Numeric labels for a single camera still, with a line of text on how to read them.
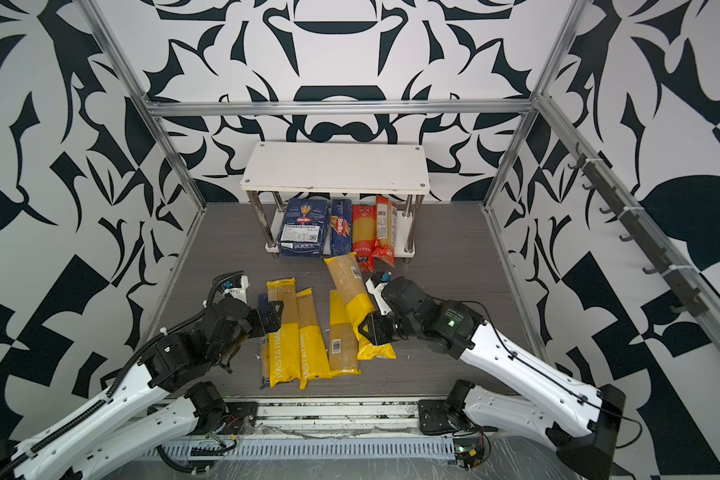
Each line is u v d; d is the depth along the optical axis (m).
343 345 0.83
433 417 0.74
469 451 0.71
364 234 1.00
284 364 0.78
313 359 0.82
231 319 0.53
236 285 0.64
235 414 0.74
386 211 1.05
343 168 1.19
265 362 0.81
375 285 0.64
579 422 0.39
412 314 0.51
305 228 0.96
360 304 0.69
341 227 0.99
